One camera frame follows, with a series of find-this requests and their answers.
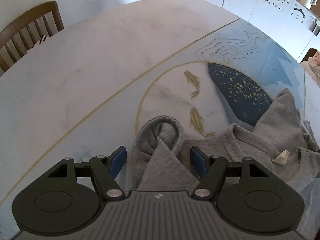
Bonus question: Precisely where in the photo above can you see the pink white object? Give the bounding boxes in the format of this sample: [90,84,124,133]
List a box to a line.
[26,34,49,54]

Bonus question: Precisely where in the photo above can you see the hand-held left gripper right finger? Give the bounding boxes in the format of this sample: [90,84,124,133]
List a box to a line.
[190,146,272,201]

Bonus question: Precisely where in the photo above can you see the brown wooden chair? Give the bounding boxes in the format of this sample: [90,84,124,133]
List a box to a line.
[0,1,65,73]
[299,47,318,64]

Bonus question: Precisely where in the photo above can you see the black cabinet handle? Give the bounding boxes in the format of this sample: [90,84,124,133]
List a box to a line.
[309,19,320,36]

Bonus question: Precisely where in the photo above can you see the grey sweatshirt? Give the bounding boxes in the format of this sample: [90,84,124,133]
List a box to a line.
[131,88,320,198]

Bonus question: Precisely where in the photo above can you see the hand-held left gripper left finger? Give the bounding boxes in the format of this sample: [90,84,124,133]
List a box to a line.
[47,145,127,202]

